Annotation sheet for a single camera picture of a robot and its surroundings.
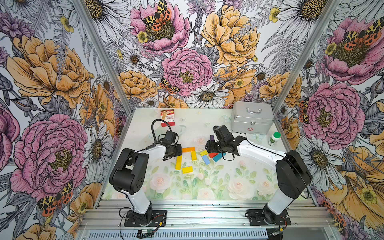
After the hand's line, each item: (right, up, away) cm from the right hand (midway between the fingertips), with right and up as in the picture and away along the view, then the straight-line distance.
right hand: (210, 150), depth 89 cm
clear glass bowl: (-26, +11, -11) cm, 31 cm away
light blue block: (-2, -7, +5) cm, 9 cm away
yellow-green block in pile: (-3, -3, +7) cm, 8 cm away
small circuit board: (-33, -37, -17) cm, 52 cm away
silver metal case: (+29, +20, +12) cm, 37 cm away
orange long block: (-14, -1, +10) cm, 17 cm away
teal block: (+6, -6, +11) cm, 14 cm away
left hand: (-19, -4, +7) cm, 21 cm away
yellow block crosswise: (-13, -12, +3) cm, 18 cm away
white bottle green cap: (+41, +6, +7) cm, 42 cm away
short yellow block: (-10, -5, +7) cm, 13 cm away
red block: (+2, -4, +7) cm, 8 cm away
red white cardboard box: (-30, +22, +25) cm, 45 cm away
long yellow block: (-19, -8, +5) cm, 22 cm away
